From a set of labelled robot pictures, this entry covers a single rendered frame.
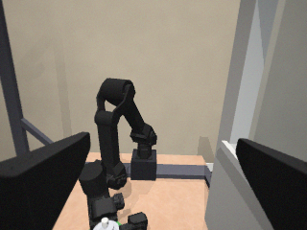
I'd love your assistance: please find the clear window pane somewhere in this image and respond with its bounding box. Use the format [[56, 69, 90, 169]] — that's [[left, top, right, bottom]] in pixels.
[[229, 0, 307, 162]]

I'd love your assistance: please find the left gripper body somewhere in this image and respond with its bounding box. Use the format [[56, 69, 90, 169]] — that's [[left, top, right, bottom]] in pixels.
[[90, 212, 148, 230]]

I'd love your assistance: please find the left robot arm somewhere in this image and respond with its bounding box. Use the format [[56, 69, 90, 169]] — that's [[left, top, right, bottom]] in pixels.
[[79, 78, 157, 229]]

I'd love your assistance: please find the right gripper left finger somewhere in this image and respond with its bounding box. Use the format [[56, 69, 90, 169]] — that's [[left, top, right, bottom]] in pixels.
[[0, 132, 91, 230]]

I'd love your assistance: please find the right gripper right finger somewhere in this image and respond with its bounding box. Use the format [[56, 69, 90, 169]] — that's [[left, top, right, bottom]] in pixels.
[[235, 138, 307, 230]]

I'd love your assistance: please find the grey wall panel with window opening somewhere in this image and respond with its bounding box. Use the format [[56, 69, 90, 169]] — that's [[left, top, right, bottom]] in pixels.
[[204, 0, 274, 230]]

